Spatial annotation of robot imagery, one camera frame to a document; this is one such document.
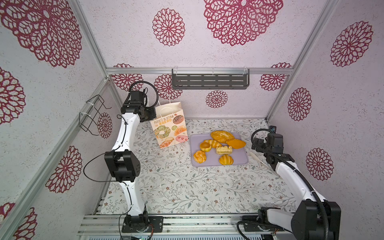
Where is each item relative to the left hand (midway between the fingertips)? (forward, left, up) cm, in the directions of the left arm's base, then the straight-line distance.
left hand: (153, 117), depth 90 cm
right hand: (-14, -64, -4) cm, 66 cm away
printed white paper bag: (-3, -9, -6) cm, 12 cm away
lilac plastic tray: (-12, -55, -24) cm, 61 cm away
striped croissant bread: (-5, -38, -21) cm, 44 cm away
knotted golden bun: (-16, -28, -19) cm, 38 cm away
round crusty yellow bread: (-1, -44, -18) cm, 47 cm away
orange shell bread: (-19, -44, -19) cm, 52 cm away
